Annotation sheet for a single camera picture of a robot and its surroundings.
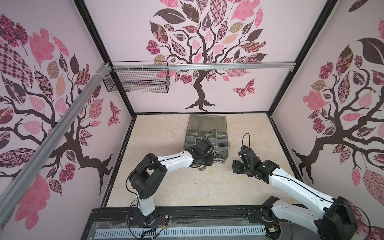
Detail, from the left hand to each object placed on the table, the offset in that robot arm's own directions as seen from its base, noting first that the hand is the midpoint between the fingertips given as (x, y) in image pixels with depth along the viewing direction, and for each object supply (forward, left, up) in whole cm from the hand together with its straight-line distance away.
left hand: (211, 163), depth 88 cm
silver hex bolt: (+2, -8, -3) cm, 9 cm away
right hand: (-3, -14, +4) cm, 15 cm away
